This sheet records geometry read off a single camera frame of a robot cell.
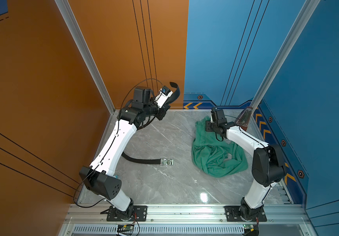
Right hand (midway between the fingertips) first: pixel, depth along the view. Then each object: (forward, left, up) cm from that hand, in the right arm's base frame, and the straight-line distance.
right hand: (209, 124), depth 95 cm
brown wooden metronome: (+6, -25, -1) cm, 25 cm away
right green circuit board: (-53, -14, -16) cm, 57 cm away
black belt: (-21, +30, -12) cm, 38 cm away
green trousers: (-20, -2, -6) cm, 21 cm away
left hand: (-6, +26, +24) cm, 36 cm away
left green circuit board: (-54, +47, -14) cm, 73 cm away
